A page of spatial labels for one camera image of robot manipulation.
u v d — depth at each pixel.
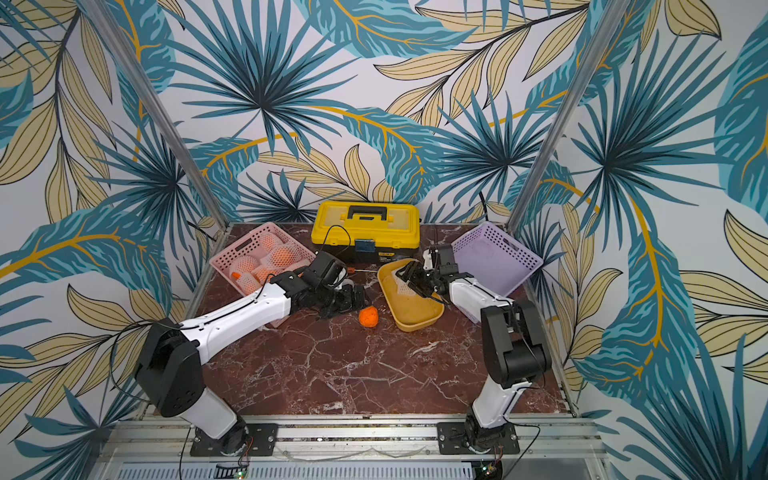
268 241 1.07
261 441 0.73
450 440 0.73
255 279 0.97
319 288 0.65
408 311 0.98
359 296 0.75
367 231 0.96
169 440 0.75
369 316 0.90
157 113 0.85
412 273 0.84
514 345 0.48
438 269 0.75
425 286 0.82
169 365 0.43
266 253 1.06
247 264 1.00
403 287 0.96
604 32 0.71
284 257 1.01
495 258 1.09
